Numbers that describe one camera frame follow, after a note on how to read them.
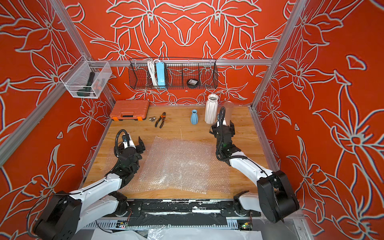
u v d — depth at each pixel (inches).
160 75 35.3
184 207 29.2
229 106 37.6
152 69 34.7
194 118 40.3
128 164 25.2
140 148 29.9
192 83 37.6
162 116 43.9
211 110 38.2
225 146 25.4
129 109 44.2
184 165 34.4
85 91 31.0
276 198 15.8
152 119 43.3
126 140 26.9
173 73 39.1
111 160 35.5
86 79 35.9
